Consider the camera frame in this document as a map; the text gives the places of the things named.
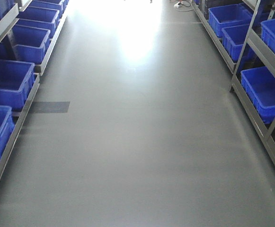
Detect white power strip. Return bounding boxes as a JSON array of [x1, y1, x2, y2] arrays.
[[172, 0, 193, 9]]

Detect row of blue bins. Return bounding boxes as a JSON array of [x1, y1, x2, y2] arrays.
[[0, 0, 70, 172], [194, 0, 275, 125]]

